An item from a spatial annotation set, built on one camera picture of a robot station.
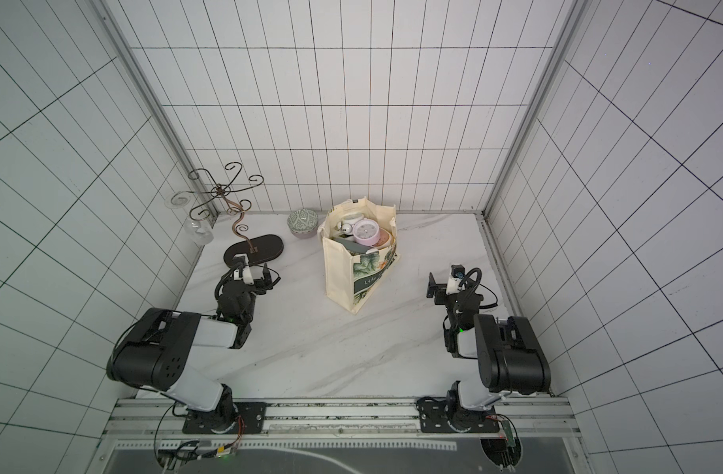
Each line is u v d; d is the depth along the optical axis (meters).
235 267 0.87
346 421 0.74
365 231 0.87
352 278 0.80
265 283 0.83
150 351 0.45
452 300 0.80
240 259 0.79
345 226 0.91
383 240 0.88
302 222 1.11
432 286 0.83
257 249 1.06
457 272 0.76
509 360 0.44
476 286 0.63
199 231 0.90
